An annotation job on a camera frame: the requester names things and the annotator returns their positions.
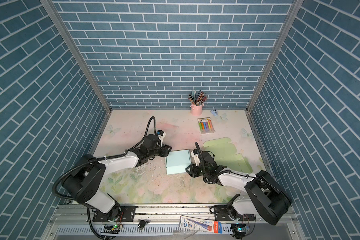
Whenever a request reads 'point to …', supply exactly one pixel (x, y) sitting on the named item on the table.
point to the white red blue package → (201, 224)
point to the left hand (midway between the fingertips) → (169, 147)
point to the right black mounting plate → (222, 212)
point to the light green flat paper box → (224, 151)
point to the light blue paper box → (177, 161)
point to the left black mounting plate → (127, 214)
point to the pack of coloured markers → (206, 126)
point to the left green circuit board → (111, 229)
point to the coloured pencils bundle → (197, 97)
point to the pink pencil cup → (196, 110)
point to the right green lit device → (240, 230)
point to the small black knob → (142, 223)
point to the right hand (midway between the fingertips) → (187, 167)
